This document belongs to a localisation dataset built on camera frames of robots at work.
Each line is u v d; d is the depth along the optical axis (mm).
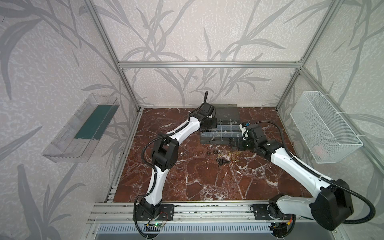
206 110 759
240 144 735
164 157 552
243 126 753
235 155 940
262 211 733
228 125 1059
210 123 848
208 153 961
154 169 570
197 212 753
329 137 622
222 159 915
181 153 938
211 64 954
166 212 727
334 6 707
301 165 474
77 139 643
